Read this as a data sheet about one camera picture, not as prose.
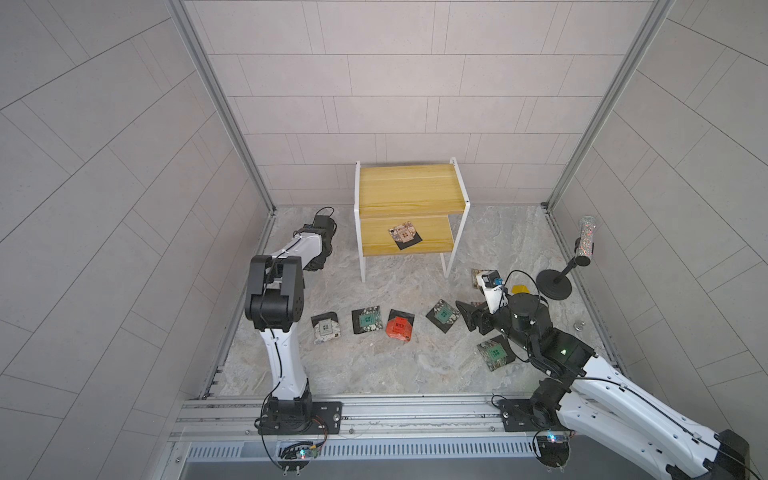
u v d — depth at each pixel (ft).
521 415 2.33
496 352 2.65
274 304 1.71
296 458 2.14
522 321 1.80
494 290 2.04
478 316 2.10
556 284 3.07
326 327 2.78
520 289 3.01
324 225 2.71
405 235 2.91
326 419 2.33
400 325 2.84
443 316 2.90
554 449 2.24
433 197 2.47
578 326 2.78
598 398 1.58
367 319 2.85
